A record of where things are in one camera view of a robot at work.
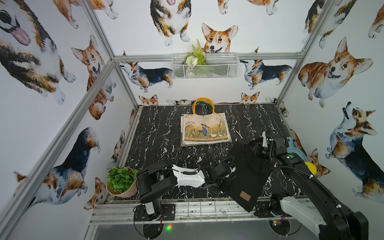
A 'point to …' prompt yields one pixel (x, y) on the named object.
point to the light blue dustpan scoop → (292, 149)
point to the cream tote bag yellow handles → (204, 126)
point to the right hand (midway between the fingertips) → (252, 146)
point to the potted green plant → (122, 182)
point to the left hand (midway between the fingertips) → (231, 185)
